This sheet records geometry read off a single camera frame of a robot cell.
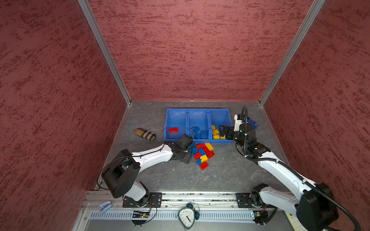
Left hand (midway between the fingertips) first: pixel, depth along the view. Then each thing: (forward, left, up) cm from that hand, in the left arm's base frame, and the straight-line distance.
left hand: (184, 158), depth 86 cm
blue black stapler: (+26, -51, -1) cm, 57 cm away
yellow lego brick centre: (0, -12, -1) cm, 12 cm away
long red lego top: (+8, -13, -1) cm, 15 cm away
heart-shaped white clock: (-29, -2, +1) cm, 29 cm away
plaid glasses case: (+17, +27, 0) cm, 32 cm away
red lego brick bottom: (-4, -13, -2) cm, 13 cm away
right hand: (+12, -24, +14) cm, 31 cm away
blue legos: (+16, -9, -1) cm, 19 cm away
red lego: (+21, +8, -1) cm, 23 cm away
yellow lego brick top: (+9, -17, -3) cm, 20 cm away
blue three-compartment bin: (+28, -13, -3) cm, 31 cm away
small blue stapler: (-26, +40, -1) cm, 47 cm away
